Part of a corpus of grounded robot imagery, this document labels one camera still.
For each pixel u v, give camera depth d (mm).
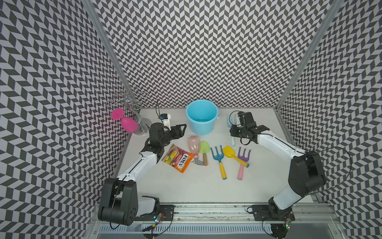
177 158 889
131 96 1148
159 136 649
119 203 407
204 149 963
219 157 928
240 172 857
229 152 955
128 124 877
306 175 447
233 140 861
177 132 744
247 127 676
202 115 1139
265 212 723
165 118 747
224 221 723
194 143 912
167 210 747
